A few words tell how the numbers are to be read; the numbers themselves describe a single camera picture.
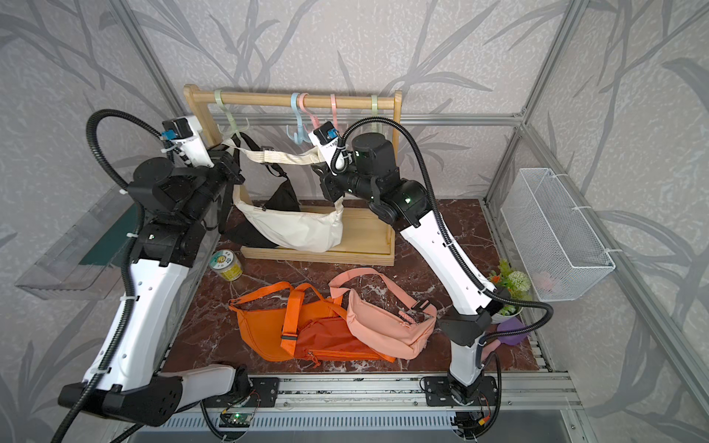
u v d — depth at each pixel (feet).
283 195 3.27
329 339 2.49
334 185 1.75
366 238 3.55
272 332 2.64
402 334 2.59
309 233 2.58
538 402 2.37
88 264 2.03
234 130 2.42
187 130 1.52
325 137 1.56
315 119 2.33
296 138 2.31
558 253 2.02
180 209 1.43
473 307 1.40
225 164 1.63
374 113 2.14
